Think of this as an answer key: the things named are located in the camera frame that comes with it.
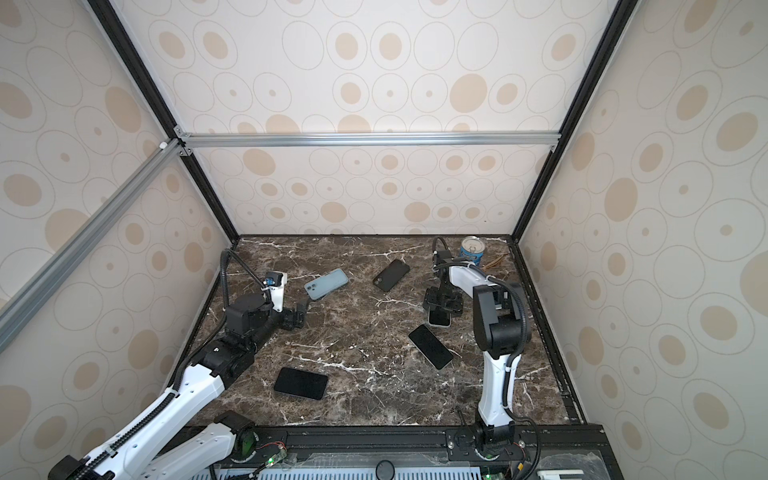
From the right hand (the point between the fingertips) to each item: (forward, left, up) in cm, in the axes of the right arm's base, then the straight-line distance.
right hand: (439, 310), depth 100 cm
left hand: (-8, +40, +23) cm, 47 cm away
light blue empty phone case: (+10, +40, +1) cm, 42 cm away
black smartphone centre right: (-13, +4, +1) cm, 14 cm away
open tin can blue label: (+18, -12, +11) cm, 24 cm away
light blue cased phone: (-3, 0, 0) cm, 3 cm away
